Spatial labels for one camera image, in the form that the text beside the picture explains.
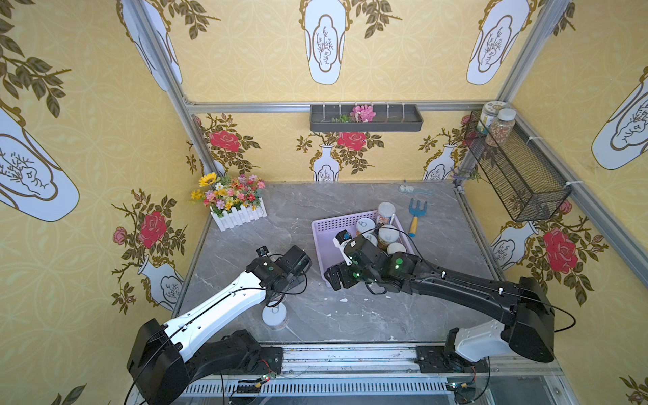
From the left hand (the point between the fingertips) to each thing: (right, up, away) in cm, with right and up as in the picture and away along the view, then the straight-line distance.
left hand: (277, 278), depth 81 cm
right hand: (+20, +6, -2) cm, 21 cm away
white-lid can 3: (+38, +13, +13) cm, 42 cm away
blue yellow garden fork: (+55, +21, +30) cm, 66 cm away
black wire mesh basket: (+81, +29, -1) cm, 86 cm away
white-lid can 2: (+33, +12, +14) cm, 38 cm away
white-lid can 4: (0, -11, -3) cm, 12 cm away
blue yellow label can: (+38, +21, +13) cm, 45 cm away
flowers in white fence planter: (-20, +25, +14) cm, 35 cm away
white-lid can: (+31, +16, +19) cm, 39 cm away
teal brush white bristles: (+54, +31, +37) cm, 73 cm away
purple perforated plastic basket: (+15, +7, +8) cm, 18 cm away
